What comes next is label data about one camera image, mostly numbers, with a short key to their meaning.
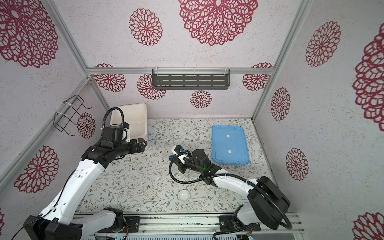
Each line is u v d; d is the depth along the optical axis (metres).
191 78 0.94
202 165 0.62
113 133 0.55
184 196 0.83
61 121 0.73
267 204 0.42
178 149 0.65
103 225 0.57
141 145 0.67
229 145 1.07
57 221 0.38
